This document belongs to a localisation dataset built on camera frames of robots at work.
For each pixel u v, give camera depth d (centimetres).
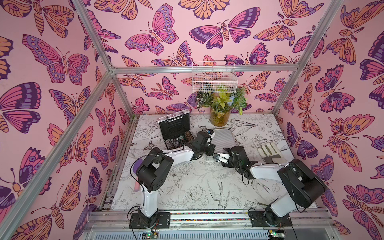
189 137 103
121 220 75
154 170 50
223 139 103
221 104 95
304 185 45
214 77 95
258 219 73
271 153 97
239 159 71
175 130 103
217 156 81
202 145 75
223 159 81
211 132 84
